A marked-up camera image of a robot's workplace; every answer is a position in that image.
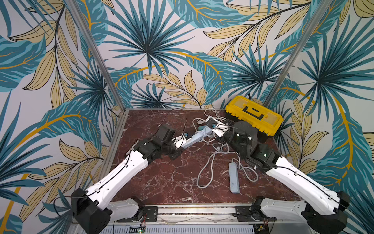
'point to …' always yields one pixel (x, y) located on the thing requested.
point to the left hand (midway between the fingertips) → (180, 149)
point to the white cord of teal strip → (205, 116)
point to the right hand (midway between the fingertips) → (219, 118)
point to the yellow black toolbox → (263, 119)
